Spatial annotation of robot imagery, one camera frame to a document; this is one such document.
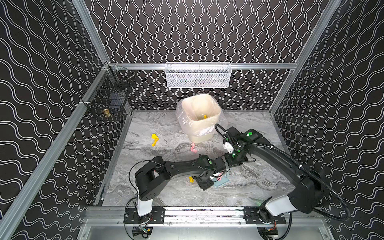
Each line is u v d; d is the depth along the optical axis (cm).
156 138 103
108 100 92
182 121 84
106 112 82
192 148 98
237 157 65
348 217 37
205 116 104
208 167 58
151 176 51
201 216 75
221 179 85
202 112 104
